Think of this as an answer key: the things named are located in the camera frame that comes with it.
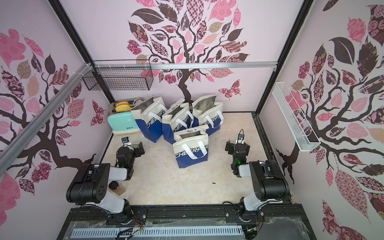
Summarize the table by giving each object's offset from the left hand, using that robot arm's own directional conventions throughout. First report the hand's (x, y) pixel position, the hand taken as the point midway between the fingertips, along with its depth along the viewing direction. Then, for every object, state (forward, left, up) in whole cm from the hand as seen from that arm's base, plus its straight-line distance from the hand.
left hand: (134, 146), depth 94 cm
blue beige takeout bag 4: (-10, -37, +15) cm, 41 cm away
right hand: (+1, -66, +1) cm, 66 cm away
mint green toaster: (+15, +10, +6) cm, 19 cm away
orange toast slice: (+27, +13, +13) cm, 33 cm away
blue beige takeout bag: (+12, -11, +16) cm, 23 cm away
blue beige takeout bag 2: (+9, -31, +16) cm, 36 cm away
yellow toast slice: (+22, +9, +13) cm, 27 cm away
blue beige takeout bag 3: (+12, -47, +19) cm, 51 cm away
